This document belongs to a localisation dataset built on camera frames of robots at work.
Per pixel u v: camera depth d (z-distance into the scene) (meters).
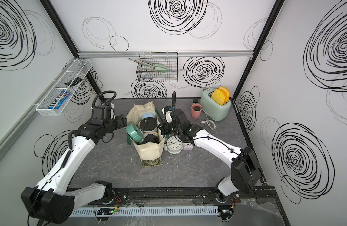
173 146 0.89
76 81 0.81
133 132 0.74
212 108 0.96
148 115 0.95
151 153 0.75
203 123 1.02
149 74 1.08
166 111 0.69
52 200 0.36
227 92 0.94
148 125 0.89
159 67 0.93
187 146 0.91
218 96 0.96
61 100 0.70
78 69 0.91
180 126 0.60
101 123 0.57
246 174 0.42
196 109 1.01
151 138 0.76
